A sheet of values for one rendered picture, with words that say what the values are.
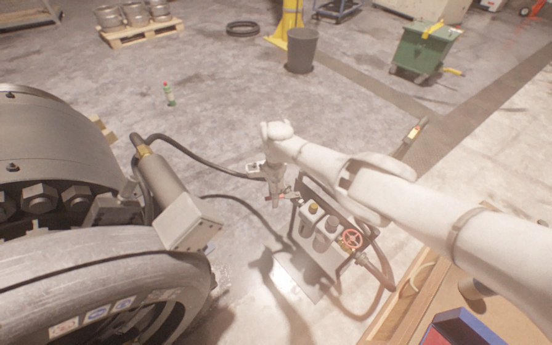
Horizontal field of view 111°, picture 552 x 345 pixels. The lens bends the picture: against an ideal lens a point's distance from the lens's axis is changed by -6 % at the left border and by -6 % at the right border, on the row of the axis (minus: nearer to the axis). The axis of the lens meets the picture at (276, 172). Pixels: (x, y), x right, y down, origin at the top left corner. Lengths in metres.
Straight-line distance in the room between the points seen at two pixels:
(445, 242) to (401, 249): 1.20
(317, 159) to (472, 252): 0.27
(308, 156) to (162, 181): 0.36
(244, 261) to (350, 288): 0.58
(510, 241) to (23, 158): 0.90
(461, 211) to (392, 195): 0.08
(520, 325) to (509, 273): 0.81
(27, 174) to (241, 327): 0.99
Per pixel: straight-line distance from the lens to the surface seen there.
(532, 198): 2.44
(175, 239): 0.48
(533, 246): 0.27
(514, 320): 1.07
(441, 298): 0.93
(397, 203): 0.32
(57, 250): 0.45
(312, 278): 1.25
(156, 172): 0.60
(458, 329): 0.91
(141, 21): 4.48
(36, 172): 0.75
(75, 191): 0.73
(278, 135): 0.50
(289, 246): 1.28
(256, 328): 1.22
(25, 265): 0.44
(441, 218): 0.31
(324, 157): 0.42
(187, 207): 0.48
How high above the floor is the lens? 1.22
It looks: 51 degrees down
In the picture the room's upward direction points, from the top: 2 degrees clockwise
